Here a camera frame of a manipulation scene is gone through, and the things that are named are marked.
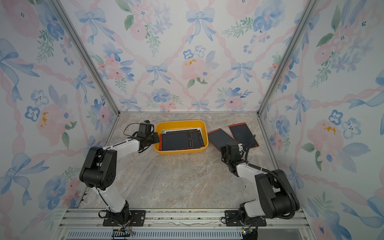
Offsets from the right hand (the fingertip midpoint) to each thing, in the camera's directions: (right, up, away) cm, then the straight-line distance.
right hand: (219, 138), depth 95 cm
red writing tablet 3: (-29, -2, +6) cm, 29 cm away
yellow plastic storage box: (-26, +9, +9) cm, 29 cm away
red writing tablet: (+19, +3, +15) cm, 25 cm away
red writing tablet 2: (+1, 0, +6) cm, 6 cm away
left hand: (-40, +2, +4) cm, 41 cm away
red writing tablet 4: (-14, -1, +7) cm, 16 cm away
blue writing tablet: (-25, +5, +12) cm, 28 cm away
